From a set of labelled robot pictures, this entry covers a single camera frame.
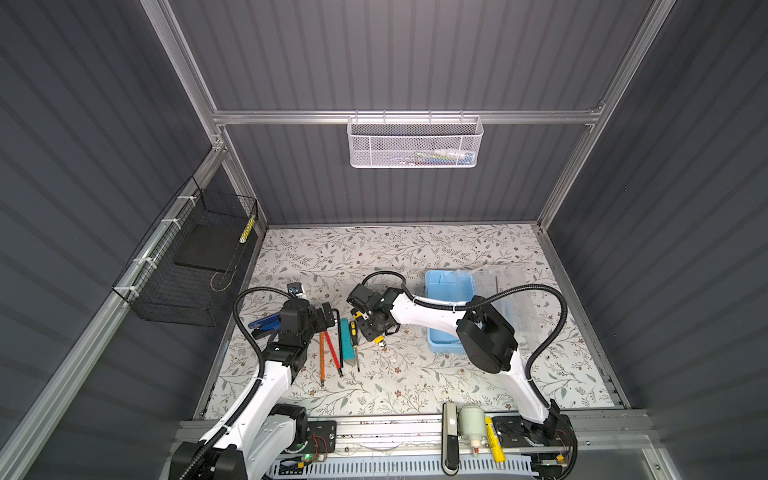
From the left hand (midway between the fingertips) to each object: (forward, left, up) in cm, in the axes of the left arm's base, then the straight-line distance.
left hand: (312, 307), depth 85 cm
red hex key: (-10, -6, -11) cm, 16 cm away
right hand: (-3, -17, -12) cm, 21 cm away
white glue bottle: (-32, -40, -4) cm, 51 cm away
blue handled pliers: (-1, +17, -9) cm, 19 cm away
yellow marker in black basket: (+16, +16, +17) cm, 28 cm away
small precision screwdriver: (-6, -11, -10) cm, 16 cm away
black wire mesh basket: (+2, +29, +15) cm, 33 cm away
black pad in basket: (+9, +23, +18) cm, 31 cm away
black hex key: (-4, -7, -11) cm, 13 cm away
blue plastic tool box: (+11, -47, -8) cm, 48 cm away
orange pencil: (-10, -2, -11) cm, 15 cm away
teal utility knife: (-10, -10, -11) cm, 18 cm away
